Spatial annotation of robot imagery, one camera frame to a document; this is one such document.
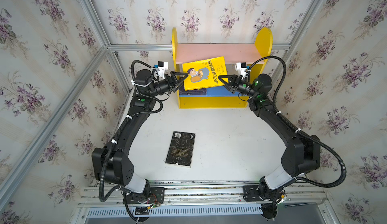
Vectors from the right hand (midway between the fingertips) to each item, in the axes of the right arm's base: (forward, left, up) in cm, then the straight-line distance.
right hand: (216, 80), depth 68 cm
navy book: (+16, +9, -23) cm, 29 cm away
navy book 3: (+16, +12, -26) cm, 33 cm away
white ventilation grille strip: (-45, +37, -44) cm, 73 cm away
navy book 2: (+15, +11, -23) cm, 30 cm away
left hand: (+1, +14, +2) cm, 14 cm away
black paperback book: (-15, +19, -39) cm, 46 cm away
